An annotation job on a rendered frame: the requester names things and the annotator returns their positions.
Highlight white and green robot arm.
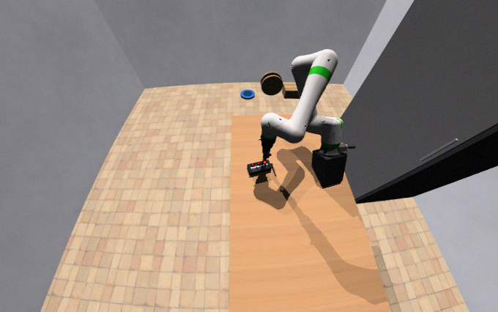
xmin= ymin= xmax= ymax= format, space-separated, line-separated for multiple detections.
xmin=259 ymin=49 xmax=356 ymax=157

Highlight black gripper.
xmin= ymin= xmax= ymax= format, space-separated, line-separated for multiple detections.
xmin=261 ymin=142 xmax=273 ymax=162

